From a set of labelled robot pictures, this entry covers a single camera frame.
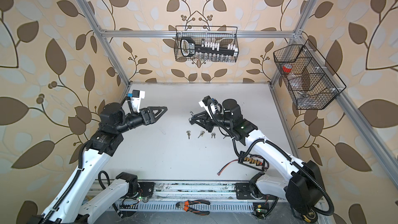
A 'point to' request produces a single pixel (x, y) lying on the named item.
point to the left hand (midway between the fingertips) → (164, 109)
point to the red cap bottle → (287, 68)
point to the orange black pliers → (184, 205)
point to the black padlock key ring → (201, 134)
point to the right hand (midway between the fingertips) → (194, 119)
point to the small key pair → (214, 134)
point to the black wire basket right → (309, 81)
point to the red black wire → (224, 166)
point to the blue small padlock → (191, 113)
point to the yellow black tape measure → (311, 216)
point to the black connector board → (257, 162)
